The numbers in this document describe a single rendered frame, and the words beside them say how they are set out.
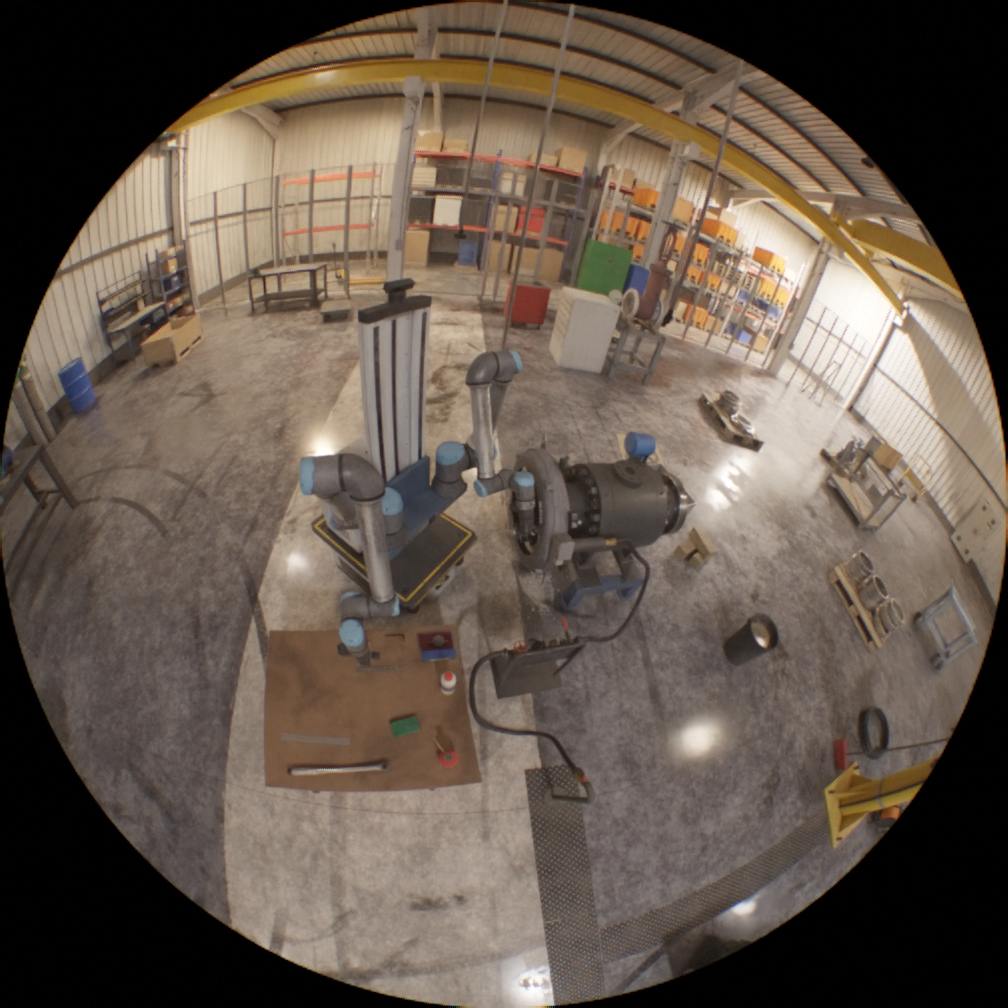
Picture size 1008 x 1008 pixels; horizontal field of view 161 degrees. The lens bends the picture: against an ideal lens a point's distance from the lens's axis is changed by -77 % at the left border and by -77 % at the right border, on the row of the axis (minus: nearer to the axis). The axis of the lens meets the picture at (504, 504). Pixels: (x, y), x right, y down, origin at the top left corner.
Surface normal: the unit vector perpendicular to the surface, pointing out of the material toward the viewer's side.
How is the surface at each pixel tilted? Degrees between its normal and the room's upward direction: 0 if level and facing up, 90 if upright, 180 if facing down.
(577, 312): 90
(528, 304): 90
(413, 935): 0
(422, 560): 0
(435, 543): 0
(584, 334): 90
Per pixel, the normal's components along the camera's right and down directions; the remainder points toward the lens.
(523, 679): 0.15, -0.68
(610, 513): 0.26, 0.08
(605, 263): 0.09, 0.73
